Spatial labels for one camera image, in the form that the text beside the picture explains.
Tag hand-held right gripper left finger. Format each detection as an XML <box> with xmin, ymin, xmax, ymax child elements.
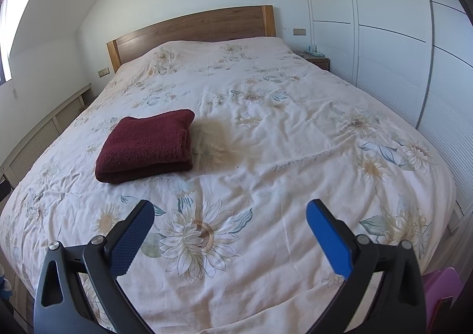
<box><xmin>33</xmin><ymin>199</ymin><xmax>156</xmax><ymax>334</ymax></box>

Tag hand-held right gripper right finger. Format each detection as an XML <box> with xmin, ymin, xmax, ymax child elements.
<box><xmin>306</xmin><ymin>199</ymin><xmax>427</xmax><ymax>334</ymax></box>

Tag dark red knit sweater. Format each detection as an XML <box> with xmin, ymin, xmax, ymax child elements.
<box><xmin>95</xmin><ymin>109</ymin><xmax>196</xmax><ymax>184</ymax></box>

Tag floral white duvet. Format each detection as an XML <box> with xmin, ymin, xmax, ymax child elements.
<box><xmin>0</xmin><ymin>37</ymin><xmax>457</xmax><ymax>333</ymax></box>

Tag pink plastic stool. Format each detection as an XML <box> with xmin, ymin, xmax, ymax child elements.
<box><xmin>423</xmin><ymin>267</ymin><xmax>462</xmax><ymax>334</ymax></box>

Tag low slatted beige cabinet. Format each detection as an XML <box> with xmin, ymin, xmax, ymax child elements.
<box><xmin>2</xmin><ymin>83</ymin><xmax>93</xmax><ymax>187</ymax></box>

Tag wooden nightstand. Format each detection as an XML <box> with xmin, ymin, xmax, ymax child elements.
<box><xmin>296</xmin><ymin>51</ymin><xmax>331</xmax><ymax>71</ymax></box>

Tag white panelled wardrobe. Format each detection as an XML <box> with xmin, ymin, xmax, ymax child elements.
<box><xmin>299</xmin><ymin>0</ymin><xmax>473</xmax><ymax>216</ymax></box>

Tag wooden bed headboard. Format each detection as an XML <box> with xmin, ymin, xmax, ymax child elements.
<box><xmin>107</xmin><ymin>5</ymin><xmax>277</xmax><ymax>74</ymax></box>

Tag dark framed window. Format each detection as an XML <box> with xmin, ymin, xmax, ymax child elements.
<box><xmin>0</xmin><ymin>0</ymin><xmax>61</xmax><ymax>85</ymax></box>

